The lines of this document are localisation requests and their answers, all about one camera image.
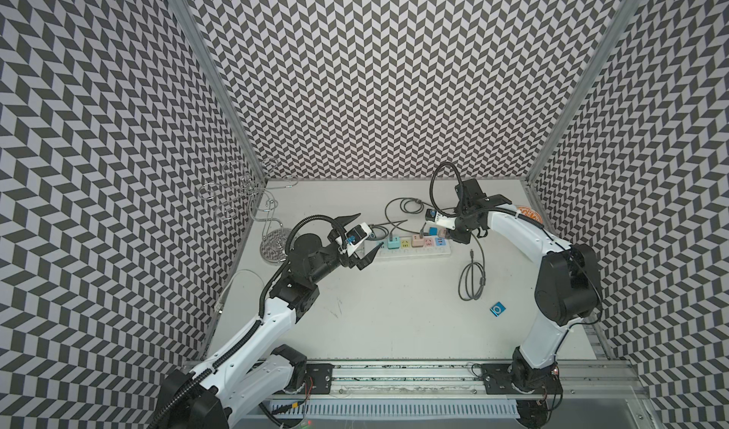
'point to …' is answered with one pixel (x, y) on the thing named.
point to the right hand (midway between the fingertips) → (453, 230)
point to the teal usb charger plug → (395, 244)
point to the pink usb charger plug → (417, 241)
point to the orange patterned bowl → (531, 213)
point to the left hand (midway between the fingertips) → (367, 228)
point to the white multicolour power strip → (432, 248)
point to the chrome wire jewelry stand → (253, 186)
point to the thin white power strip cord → (219, 307)
